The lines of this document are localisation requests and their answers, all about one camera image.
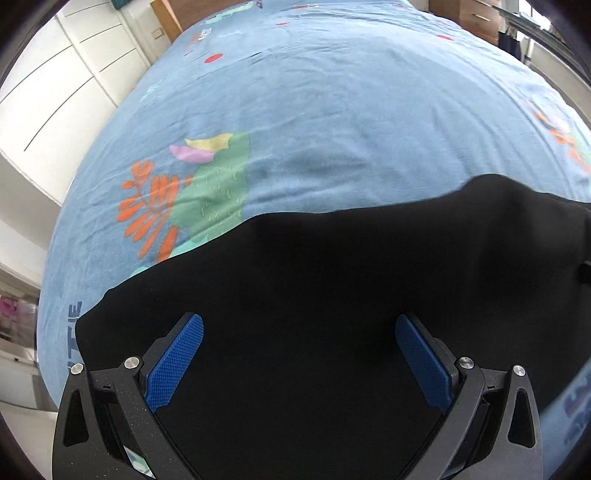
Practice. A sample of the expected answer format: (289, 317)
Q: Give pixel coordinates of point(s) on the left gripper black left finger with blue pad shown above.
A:
(107, 427)

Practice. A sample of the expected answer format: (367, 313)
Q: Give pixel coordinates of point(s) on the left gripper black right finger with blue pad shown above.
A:
(490, 426)

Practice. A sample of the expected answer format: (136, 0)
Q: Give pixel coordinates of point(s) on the black pants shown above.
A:
(300, 376)

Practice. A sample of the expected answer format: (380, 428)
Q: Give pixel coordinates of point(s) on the blue patterned bed sheet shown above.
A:
(283, 107)

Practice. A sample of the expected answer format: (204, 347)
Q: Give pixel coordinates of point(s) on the white wardrobe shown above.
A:
(66, 84)

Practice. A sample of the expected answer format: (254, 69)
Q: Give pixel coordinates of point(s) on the wooden bedside drawer cabinet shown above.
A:
(479, 17)

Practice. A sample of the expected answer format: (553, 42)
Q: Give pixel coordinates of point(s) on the wooden headboard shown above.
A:
(176, 16)

